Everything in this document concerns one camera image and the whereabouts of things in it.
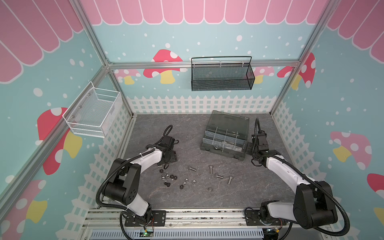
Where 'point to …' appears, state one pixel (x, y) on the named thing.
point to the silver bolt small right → (220, 177)
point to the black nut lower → (181, 187)
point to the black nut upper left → (161, 170)
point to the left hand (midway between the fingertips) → (169, 161)
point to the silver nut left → (167, 176)
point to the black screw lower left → (168, 184)
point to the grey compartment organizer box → (226, 134)
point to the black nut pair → (175, 177)
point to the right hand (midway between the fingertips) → (250, 146)
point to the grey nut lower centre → (210, 189)
